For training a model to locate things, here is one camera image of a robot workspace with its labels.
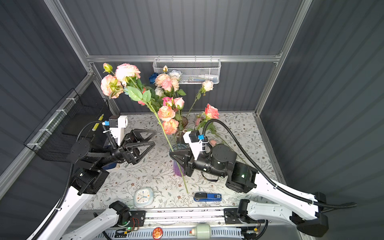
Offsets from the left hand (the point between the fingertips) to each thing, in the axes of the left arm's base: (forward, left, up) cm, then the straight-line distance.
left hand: (155, 139), depth 48 cm
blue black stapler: (-7, -19, -43) cm, 47 cm away
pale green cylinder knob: (-22, -15, -38) cm, 46 cm away
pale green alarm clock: (-5, +14, -44) cm, 46 cm away
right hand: (-2, -5, -7) cm, 9 cm away
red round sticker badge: (-21, +6, -46) cm, 51 cm away
